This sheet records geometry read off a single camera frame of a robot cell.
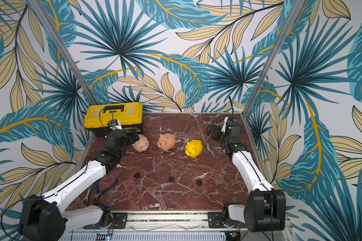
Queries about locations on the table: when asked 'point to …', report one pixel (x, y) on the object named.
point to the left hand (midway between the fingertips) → (128, 132)
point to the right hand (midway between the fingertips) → (213, 129)
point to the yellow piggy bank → (193, 148)
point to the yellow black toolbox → (98, 115)
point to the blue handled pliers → (97, 194)
